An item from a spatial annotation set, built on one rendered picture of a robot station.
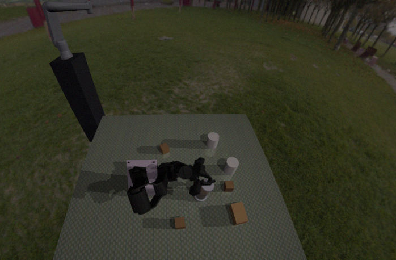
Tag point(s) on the glass french press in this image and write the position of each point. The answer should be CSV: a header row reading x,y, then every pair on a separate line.
x,y
205,190

